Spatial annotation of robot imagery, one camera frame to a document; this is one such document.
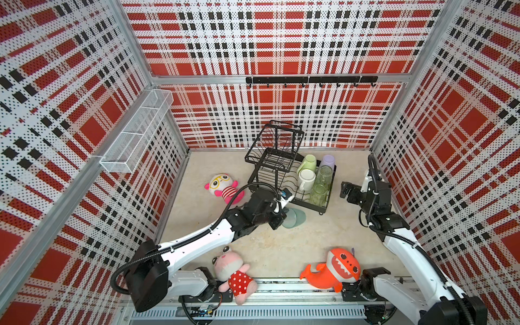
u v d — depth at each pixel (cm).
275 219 68
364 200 69
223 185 97
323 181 92
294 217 71
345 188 73
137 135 76
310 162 100
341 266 72
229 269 73
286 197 66
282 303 73
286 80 89
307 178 96
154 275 39
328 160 96
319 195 94
